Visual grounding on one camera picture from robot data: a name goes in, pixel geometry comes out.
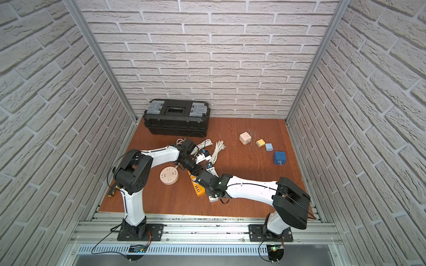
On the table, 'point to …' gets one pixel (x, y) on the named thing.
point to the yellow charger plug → (260, 142)
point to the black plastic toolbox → (177, 118)
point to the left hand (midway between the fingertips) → (206, 174)
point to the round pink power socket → (169, 175)
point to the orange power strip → (199, 189)
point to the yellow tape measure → (112, 190)
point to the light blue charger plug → (269, 147)
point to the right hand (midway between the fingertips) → (213, 184)
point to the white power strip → (213, 199)
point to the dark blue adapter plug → (280, 158)
